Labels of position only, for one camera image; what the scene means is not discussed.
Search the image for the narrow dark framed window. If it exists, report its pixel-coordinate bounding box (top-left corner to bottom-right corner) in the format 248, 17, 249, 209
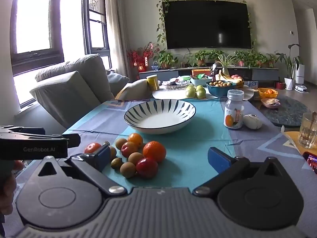
82, 0, 111, 70

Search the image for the dark marble round table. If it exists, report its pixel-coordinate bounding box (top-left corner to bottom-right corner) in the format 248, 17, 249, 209
249, 94, 311, 128

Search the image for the glass snack dish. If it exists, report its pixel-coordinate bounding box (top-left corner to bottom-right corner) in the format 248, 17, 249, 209
163, 78, 190, 90

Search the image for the smartphone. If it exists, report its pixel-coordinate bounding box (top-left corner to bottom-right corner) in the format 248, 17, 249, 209
303, 152, 317, 174

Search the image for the orange basket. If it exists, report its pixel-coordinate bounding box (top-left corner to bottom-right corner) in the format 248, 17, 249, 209
258, 87, 278, 99

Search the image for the grey cushion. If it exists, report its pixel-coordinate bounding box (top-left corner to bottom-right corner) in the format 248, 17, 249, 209
106, 69, 130, 97

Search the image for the yellow paper mat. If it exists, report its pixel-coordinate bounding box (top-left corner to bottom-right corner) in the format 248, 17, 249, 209
281, 126, 317, 155

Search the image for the white round table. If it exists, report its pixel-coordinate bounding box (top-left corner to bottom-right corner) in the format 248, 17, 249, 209
152, 81, 254, 101

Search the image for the beige curtain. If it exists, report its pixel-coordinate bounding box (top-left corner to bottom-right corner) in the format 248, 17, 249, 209
104, 0, 133, 80

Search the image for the red plum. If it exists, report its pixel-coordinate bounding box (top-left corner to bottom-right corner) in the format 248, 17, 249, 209
121, 141, 138, 158
136, 157, 159, 179

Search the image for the large dark framed window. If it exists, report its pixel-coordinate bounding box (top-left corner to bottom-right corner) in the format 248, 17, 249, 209
10, 0, 65, 76

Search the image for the pile of longans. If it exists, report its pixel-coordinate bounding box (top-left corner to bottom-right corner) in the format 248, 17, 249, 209
209, 80, 232, 88

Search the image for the white oval device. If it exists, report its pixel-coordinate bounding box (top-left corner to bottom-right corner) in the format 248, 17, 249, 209
243, 113, 263, 130

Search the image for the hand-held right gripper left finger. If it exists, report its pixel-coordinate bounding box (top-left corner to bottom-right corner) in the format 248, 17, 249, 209
37, 144, 128, 197

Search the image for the blue bowl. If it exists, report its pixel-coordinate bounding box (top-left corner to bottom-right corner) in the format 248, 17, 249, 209
206, 81, 237, 97

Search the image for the tall plant in white pot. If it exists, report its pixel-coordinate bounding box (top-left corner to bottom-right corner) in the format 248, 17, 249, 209
276, 44, 304, 90

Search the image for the glass mug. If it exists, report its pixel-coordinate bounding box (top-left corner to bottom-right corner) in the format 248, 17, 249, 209
298, 111, 317, 149

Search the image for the grey television cabinet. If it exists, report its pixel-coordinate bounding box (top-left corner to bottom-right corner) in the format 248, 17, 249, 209
139, 66, 280, 81

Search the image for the teal snack basket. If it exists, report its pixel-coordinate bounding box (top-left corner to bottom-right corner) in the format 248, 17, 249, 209
190, 76, 213, 87

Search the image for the person's left hand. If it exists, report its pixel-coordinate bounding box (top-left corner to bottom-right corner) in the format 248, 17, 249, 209
0, 160, 18, 215

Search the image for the clear candy bottle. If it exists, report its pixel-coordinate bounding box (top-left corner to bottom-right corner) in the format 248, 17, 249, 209
224, 89, 245, 130

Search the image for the orange box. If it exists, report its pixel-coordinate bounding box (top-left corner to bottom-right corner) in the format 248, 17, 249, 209
191, 69, 211, 77

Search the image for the wall television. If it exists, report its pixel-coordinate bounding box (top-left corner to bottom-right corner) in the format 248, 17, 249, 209
162, 0, 252, 50

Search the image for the green ivy vine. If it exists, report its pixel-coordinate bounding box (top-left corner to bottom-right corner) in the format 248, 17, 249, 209
156, 0, 257, 47

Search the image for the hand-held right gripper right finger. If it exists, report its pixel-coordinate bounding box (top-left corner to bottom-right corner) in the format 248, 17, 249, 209
193, 147, 288, 196

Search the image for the beige cushion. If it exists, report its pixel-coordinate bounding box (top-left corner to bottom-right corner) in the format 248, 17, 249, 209
115, 79, 151, 101

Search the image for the grey sofa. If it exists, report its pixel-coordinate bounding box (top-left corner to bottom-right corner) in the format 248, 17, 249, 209
30, 54, 154, 129

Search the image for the blue patterned tablecloth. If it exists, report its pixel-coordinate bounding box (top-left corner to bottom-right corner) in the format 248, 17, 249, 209
0, 99, 317, 238

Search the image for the small orange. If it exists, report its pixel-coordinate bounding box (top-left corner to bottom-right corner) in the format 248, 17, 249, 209
127, 133, 144, 149

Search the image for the row of potted plants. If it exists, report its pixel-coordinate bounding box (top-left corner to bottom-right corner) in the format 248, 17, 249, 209
154, 50, 279, 69

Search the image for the spider plant in vase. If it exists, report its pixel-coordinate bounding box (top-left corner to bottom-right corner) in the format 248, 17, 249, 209
214, 53, 238, 77

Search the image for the red berry decoration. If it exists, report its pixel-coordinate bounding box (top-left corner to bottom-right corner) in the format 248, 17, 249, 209
126, 42, 160, 72

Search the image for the large orange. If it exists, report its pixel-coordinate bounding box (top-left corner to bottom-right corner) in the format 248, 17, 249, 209
143, 141, 167, 163

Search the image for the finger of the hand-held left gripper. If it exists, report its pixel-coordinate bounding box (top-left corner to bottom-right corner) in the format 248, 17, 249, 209
51, 133, 81, 148

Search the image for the yellow tin can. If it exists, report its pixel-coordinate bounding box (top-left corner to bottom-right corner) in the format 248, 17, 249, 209
146, 74, 160, 91

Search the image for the pink dish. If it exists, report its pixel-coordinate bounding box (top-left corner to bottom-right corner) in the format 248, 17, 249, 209
261, 98, 281, 109

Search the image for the banana bunch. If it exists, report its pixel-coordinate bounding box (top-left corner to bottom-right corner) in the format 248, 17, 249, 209
218, 69, 244, 83

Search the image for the striped ceramic bowl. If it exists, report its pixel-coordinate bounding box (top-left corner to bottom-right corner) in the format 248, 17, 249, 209
124, 99, 197, 135

